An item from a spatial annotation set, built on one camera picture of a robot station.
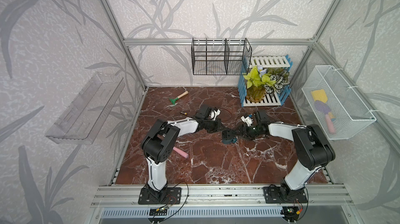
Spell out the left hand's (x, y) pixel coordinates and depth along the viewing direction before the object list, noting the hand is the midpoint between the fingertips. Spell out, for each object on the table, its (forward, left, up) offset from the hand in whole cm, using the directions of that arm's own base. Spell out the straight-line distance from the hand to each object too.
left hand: (226, 128), depth 90 cm
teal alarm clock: (-4, -1, -2) cm, 5 cm away
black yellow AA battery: (+15, +26, -7) cm, 31 cm away
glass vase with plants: (+23, -21, +17) cm, 35 cm away
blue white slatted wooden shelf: (+36, -35, +21) cm, 54 cm away
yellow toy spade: (+12, -52, +16) cm, 56 cm away
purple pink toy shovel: (-2, -50, +16) cm, 53 cm away
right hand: (-1, -6, -4) cm, 7 cm away
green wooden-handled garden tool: (+27, +36, -7) cm, 45 cm away
